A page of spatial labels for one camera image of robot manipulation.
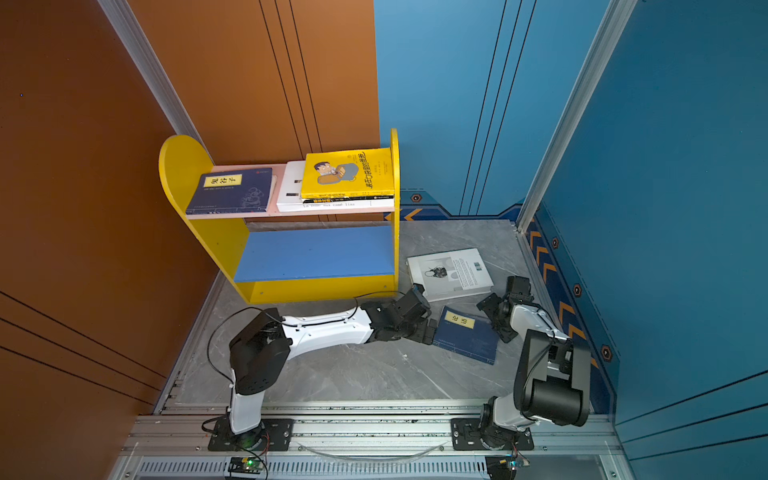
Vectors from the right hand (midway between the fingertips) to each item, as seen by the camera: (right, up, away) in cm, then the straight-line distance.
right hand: (486, 314), depth 93 cm
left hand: (-20, -1, -8) cm, 21 cm away
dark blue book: (-7, -5, -3) cm, 9 cm away
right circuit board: (-3, -32, -22) cm, 39 cm away
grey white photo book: (-10, +12, +7) cm, 17 cm away
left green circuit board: (-64, -31, -22) cm, 75 cm away
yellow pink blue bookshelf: (-60, +18, -2) cm, 63 cm away
